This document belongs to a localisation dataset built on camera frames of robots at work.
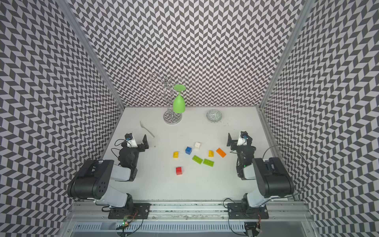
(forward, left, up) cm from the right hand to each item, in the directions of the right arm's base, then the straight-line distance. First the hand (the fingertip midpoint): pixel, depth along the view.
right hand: (237, 135), depth 89 cm
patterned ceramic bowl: (+24, +12, -9) cm, 28 cm away
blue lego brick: (-6, +30, -8) cm, 32 cm away
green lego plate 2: (-13, +18, -10) cm, 24 cm away
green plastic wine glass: (+16, +35, +13) cm, 41 cm away
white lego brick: (-2, +24, -7) cm, 26 cm away
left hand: (0, +61, 0) cm, 61 cm away
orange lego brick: (-6, +9, -11) cm, 16 cm away
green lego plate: (-11, +25, -10) cm, 29 cm away
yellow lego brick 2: (-8, +16, -10) cm, 20 cm away
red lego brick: (-19, +35, -8) cm, 41 cm away
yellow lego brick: (-8, +38, -10) cm, 40 cm away
